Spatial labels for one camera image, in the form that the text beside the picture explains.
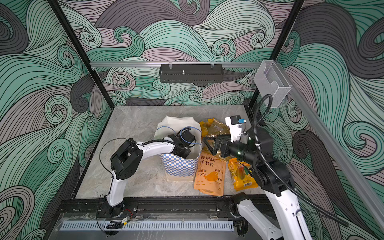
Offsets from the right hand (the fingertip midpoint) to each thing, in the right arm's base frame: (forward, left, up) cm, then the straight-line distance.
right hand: (211, 139), depth 57 cm
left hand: (+13, +13, -36) cm, 41 cm away
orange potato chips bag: (-2, -3, -34) cm, 34 cm away
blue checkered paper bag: (-4, +15, -19) cm, 25 cm away
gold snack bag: (+26, -6, -29) cm, 40 cm away
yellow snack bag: (-5, -20, -31) cm, 37 cm away
